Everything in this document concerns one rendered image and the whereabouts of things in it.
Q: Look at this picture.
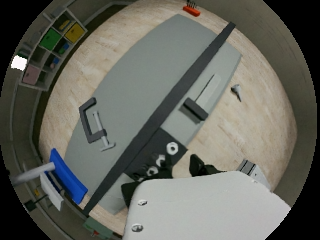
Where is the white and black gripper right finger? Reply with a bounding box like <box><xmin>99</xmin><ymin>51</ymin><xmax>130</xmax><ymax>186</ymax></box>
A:
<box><xmin>189</xmin><ymin>154</ymin><xmax>227</xmax><ymax>177</ymax></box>

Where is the long black rectangular bar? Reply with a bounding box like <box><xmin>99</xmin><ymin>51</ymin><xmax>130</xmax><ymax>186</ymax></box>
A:
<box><xmin>82</xmin><ymin>22</ymin><xmax>236</xmax><ymax>216</ymax></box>

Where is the grey flanged bushing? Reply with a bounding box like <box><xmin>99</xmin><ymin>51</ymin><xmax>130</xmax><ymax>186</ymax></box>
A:
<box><xmin>232</xmin><ymin>84</ymin><xmax>243</xmax><ymax>101</ymax></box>

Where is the black rectangular plate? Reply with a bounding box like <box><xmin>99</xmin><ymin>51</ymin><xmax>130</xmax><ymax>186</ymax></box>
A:
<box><xmin>123</xmin><ymin>127</ymin><xmax>188</xmax><ymax>182</ymax></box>

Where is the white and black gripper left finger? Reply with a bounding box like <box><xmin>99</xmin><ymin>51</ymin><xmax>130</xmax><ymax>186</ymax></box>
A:
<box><xmin>121</xmin><ymin>155</ymin><xmax>174</xmax><ymax>209</ymax></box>

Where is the white flanged bushing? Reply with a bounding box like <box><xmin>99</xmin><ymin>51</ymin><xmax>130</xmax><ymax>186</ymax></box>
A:
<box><xmin>167</xmin><ymin>143</ymin><xmax>178</xmax><ymax>155</ymax></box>

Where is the dark grey c-clamp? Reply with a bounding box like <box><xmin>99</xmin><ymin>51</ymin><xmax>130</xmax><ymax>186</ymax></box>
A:
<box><xmin>78</xmin><ymin>97</ymin><xmax>116</xmax><ymax>151</ymax></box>

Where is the blue drill press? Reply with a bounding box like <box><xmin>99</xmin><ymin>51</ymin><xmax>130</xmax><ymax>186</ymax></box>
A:
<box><xmin>9</xmin><ymin>148</ymin><xmax>88</xmax><ymax>213</ymax></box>

